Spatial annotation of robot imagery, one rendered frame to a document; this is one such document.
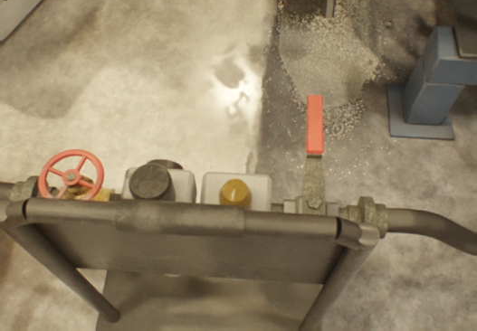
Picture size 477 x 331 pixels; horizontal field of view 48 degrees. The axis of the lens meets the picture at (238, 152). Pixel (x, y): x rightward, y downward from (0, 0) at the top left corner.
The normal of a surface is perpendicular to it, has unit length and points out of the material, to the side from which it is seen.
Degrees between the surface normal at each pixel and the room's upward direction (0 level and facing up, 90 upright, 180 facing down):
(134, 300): 0
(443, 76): 90
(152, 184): 0
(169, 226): 51
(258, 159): 0
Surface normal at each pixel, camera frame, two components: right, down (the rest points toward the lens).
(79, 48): 0.00, -0.47
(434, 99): -0.07, 0.88
